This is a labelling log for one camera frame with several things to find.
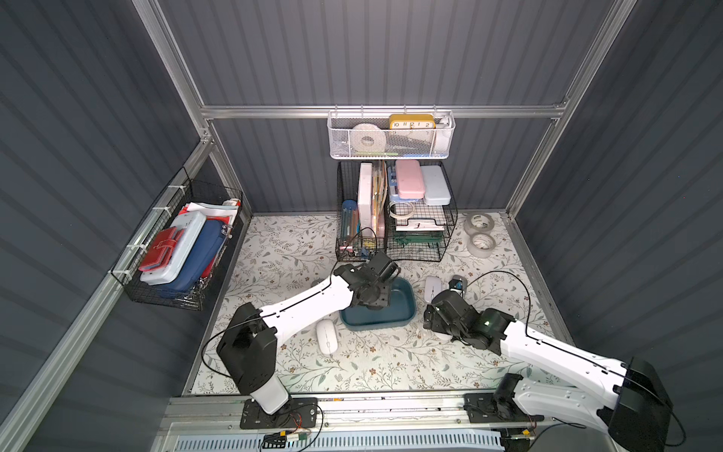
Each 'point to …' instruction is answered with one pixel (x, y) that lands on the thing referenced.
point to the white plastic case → (192, 224)
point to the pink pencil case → (409, 180)
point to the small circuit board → (278, 440)
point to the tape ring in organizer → (401, 210)
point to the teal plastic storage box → (400, 311)
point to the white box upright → (365, 201)
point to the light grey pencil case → (436, 189)
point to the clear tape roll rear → (478, 224)
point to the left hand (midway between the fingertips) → (382, 296)
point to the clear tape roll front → (481, 245)
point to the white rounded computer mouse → (432, 286)
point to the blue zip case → (205, 250)
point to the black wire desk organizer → (421, 237)
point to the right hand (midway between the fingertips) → (442, 322)
